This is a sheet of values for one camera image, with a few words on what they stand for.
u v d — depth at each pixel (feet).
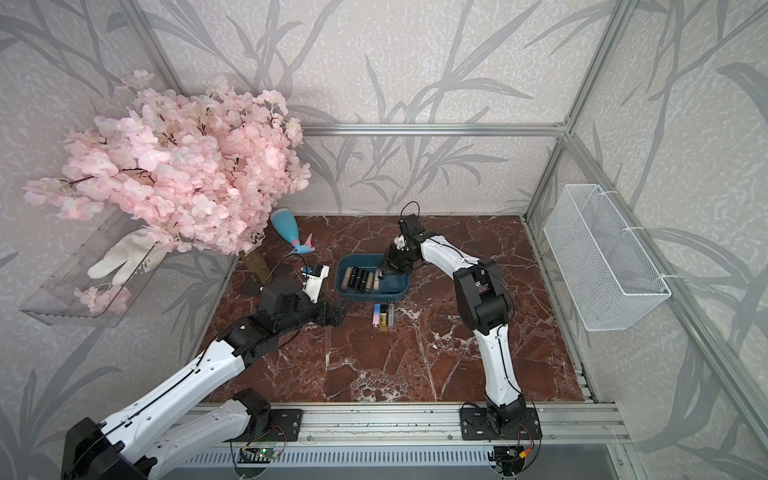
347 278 3.27
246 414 2.03
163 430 1.44
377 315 3.00
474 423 2.41
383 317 2.97
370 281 3.25
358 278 3.31
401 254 2.83
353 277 3.27
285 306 1.94
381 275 3.07
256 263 2.99
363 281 3.25
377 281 3.25
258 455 2.35
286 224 3.59
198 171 1.67
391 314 3.01
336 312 2.23
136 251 2.20
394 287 3.68
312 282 2.22
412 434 2.39
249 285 3.24
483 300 1.86
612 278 1.95
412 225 2.73
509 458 2.36
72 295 1.95
